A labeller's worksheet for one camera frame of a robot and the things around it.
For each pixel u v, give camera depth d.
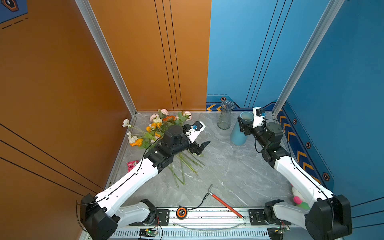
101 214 0.38
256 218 0.72
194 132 0.58
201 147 0.62
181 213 0.72
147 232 0.71
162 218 0.74
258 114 0.63
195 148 0.61
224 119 1.02
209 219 0.75
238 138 0.83
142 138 0.99
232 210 0.76
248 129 0.69
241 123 0.71
